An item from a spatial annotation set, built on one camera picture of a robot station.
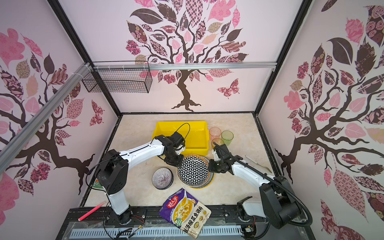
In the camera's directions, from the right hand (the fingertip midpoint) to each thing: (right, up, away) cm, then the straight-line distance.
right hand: (208, 166), depth 87 cm
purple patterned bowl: (-26, -6, -5) cm, 27 cm away
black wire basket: (-57, +56, +8) cm, 80 cm away
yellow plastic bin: (-7, +18, +19) cm, 27 cm away
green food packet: (-64, -10, -4) cm, 65 cm away
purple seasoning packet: (-14, -19, -13) cm, 27 cm away
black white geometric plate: (-8, -3, -2) cm, 9 cm away
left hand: (-17, 0, -2) cm, 17 cm away
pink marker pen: (-64, -22, -14) cm, 69 cm away
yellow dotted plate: (+1, -5, -4) cm, 6 cm away
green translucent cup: (+14, +17, +10) cm, 24 cm away
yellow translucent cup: (+6, +14, +8) cm, 17 cm away
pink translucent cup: (+6, +19, +15) cm, 25 cm away
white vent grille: (-49, -27, -17) cm, 58 cm away
